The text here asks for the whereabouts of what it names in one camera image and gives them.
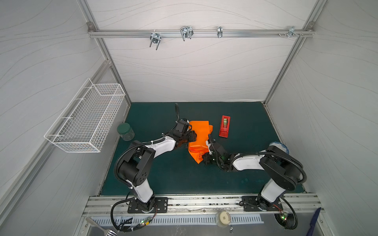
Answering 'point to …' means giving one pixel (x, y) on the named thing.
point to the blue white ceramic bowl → (280, 146)
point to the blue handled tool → (313, 222)
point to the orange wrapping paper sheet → (199, 132)
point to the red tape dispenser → (224, 126)
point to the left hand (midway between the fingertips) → (196, 133)
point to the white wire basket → (84, 123)
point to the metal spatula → (109, 232)
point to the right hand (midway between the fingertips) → (204, 152)
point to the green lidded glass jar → (125, 132)
